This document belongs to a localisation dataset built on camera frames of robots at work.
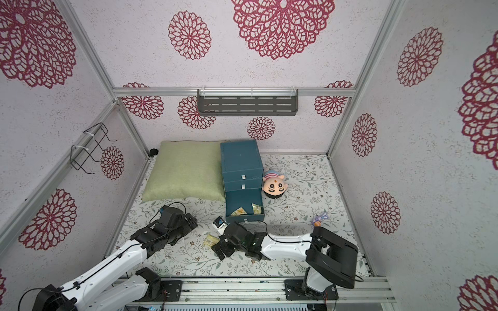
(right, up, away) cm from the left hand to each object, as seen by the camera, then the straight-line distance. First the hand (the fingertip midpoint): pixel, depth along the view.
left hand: (191, 225), depth 84 cm
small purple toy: (+57, 0, +5) cm, 57 cm away
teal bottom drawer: (+19, +10, +9) cm, 24 cm away
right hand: (+12, -5, -3) cm, 13 cm away
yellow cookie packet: (+21, +4, +10) cm, 23 cm away
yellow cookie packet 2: (+9, -7, +1) cm, 11 cm away
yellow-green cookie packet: (+29, +6, +9) cm, 31 cm away
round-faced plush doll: (+38, +17, +12) cm, 43 cm away
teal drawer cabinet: (+22, +26, +1) cm, 35 cm away
